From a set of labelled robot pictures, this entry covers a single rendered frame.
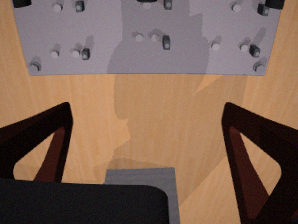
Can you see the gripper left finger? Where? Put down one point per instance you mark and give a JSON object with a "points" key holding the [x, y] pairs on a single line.
{"points": [[18, 139]]}

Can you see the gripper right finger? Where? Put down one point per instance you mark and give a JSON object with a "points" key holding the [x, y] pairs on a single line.
{"points": [[280, 142]]}

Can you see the grey toggle clamp with red handle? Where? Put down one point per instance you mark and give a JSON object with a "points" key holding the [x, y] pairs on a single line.
{"points": [[275, 4], [21, 3]]}

